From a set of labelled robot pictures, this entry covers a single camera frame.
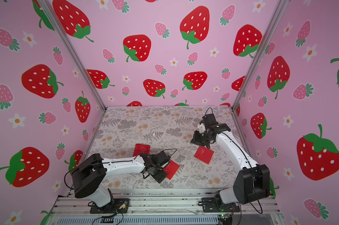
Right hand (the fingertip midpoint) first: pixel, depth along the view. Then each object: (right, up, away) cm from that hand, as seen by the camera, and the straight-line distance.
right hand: (195, 140), depth 82 cm
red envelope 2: (-15, -19, +4) cm, 24 cm away
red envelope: (-36, -8, +13) cm, 39 cm away
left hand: (-20, -21, +3) cm, 30 cm away
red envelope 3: (+8, -11, +12) cm, 18 cm away
